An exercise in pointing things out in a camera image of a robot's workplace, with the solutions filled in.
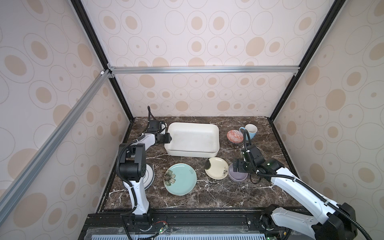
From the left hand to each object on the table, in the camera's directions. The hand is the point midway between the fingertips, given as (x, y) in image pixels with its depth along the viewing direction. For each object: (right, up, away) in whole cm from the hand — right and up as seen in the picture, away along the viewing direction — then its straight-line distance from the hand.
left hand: (173, 134), depth 100 cm
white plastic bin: (+13, -4, +6) cm, 16 cm away
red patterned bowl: (+44, -2, +6) cm, 44 cm away
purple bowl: (+39, -24, -15) cm, 48 cm away
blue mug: (+55, +3, +5) cm, 55 cm away
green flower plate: (+6, -27, -12) cm, 30 cm away
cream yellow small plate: (+29, -22, -8) cm, 38 cm away
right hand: (+40, -16, -18) cm, 47 cm away
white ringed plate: (-12, -26, -13) cm, 31 cm away
